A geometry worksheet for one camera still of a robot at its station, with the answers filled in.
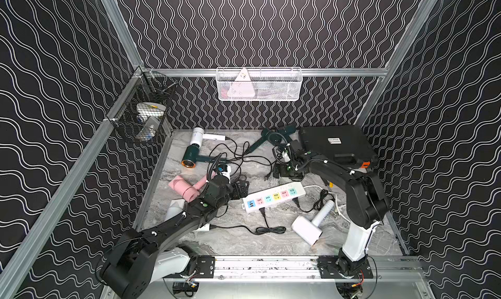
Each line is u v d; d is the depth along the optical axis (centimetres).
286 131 114
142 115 82
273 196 91
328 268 73
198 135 113
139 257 41
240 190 76
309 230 80
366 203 49
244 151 110
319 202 90
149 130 81
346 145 106
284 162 84
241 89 89
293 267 77
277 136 111
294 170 70
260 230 82
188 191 88
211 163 100
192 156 105
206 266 74
